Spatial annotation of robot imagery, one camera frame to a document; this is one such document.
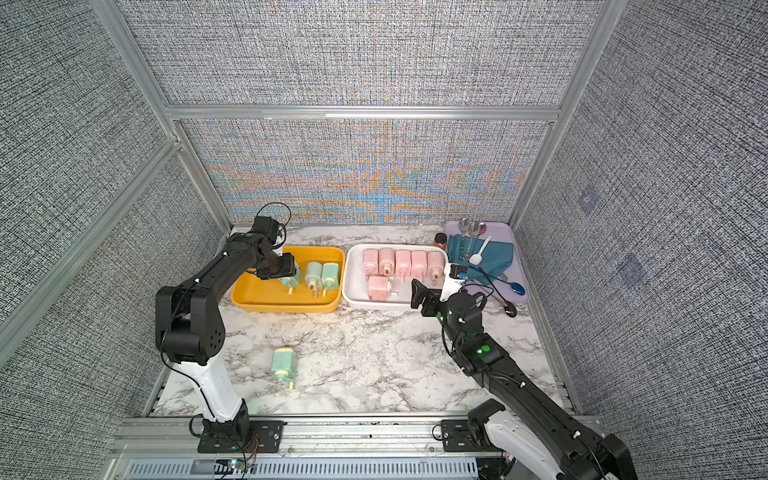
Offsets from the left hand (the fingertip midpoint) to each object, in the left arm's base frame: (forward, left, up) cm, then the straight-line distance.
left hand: (291, 268), depth 94 cm
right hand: (-14, -40, +13) cm, 44 cm away
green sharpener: (-2, -7, -2) cm, 7 cm away
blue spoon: (-5, -74, -9) cm, 74 cm away
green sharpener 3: (-29, -2, -4) cm, 30 cm away
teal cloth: (+9, -71, -9) cm, 72 cm away
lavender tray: (+3, -77, -11) cm, 77 cm away
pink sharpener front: (-6, -28, -4) cm, 29 cm away
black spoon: (-12, -69, -9) cm, 70 cm away
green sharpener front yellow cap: (-4, 0, -2) cm, 4 cm away
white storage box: (+2, -28, -8) cm, 29 cm away
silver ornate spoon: (+22, -68, -9) cm, 72 cm away
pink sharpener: (+4, -25, -4) cm, 25 cm away
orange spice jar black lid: (+11, -49, -1) cm, 50 cm away
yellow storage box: (-7, +12, -4) cm, 14 cm away
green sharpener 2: (-2, -12, -4) cm, 12 cm away
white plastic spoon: (+9, -64, -10) cm, 65 cm away
